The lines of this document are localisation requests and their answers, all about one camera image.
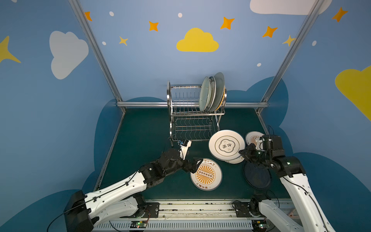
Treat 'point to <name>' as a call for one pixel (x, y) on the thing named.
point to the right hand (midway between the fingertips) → (241, 149)
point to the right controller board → (259, 225)
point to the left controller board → (138, 224)
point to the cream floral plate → (234, 157)
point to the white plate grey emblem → (226, 144)
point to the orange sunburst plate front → (207, 176)
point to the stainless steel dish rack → (187, 122)
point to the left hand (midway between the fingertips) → (199, 157)
